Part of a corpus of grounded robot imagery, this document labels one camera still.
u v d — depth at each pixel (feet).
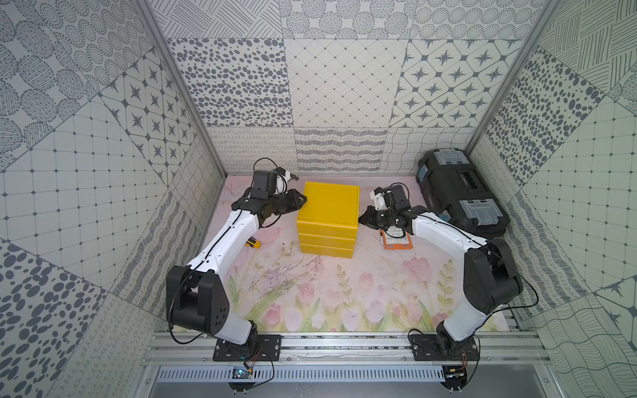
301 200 2.72
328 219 2.57
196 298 1.38
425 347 2.40
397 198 2.35
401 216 2.21
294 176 3.91
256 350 2.39
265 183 2.10
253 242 3.13
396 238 2.44
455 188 3.09
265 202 2.02
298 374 2.30
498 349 2.49
